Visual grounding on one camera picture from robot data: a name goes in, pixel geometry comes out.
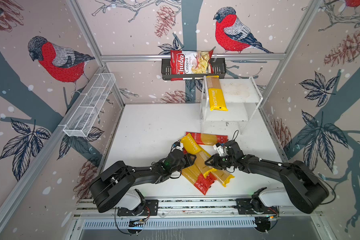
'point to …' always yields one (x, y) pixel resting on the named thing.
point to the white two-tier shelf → (240, 96)
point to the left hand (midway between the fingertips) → (195, 158)
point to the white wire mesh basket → (88, 105)
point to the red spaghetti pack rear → (208, 139)
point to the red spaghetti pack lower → (203, 182)
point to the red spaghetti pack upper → (202, 171)
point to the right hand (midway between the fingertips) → (205, 166)
